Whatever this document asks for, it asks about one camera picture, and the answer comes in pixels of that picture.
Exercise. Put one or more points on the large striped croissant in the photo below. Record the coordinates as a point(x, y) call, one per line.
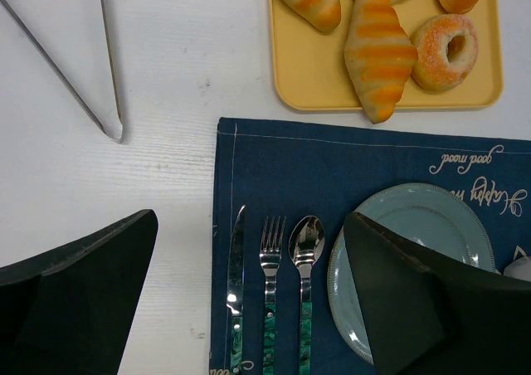
point(379, 57)

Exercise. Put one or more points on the dark blue cloth placemat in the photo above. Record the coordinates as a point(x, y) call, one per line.
point(268, 168)

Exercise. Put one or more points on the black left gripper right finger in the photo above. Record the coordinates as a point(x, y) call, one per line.
point(426, 313)

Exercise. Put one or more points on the white ceramic cup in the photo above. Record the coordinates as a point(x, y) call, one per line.
point(519, 269)

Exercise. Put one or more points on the metal serving tongs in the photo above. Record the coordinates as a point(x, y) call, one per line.
point(59, 54)

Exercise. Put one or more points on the spoon green handle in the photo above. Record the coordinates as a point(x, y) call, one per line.
point(305, 247)

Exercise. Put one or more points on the table knife green handle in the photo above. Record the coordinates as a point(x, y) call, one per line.
point(235, 290)

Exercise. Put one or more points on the fork green handle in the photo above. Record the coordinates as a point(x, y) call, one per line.
point(270, 255)

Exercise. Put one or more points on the blue-green ceramic plate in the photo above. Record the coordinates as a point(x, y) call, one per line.
point(426, 214)

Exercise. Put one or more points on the yellow plastic tray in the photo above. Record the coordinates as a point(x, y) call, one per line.
point(310, 73)

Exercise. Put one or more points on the sugared ring donut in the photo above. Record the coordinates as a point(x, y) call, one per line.
point(448, 47)

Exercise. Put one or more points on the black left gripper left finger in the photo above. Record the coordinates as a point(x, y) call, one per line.
point(69, 310)

